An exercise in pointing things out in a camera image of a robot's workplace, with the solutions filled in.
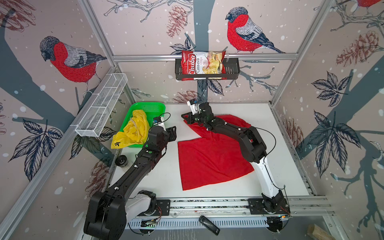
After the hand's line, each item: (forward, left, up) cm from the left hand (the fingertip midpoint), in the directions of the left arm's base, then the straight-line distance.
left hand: (173, 127), depth 81 cm
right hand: (+11, -2, -7) cm, 13 cm away
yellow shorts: (+6, +26, -12) cm, 30 cm away
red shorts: (-8, -26, -20) cm, 34 cm away
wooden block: (-46, -65, -15) cm, 81 cm away
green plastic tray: (+25, +19, -13) cm, 34 cm away
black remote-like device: (-43, -18, -16) cm, 49 cm away
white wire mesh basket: (-3, +37, +10) cm, 39 cm away
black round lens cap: (-15, +27, -9) cm, 32 cm away
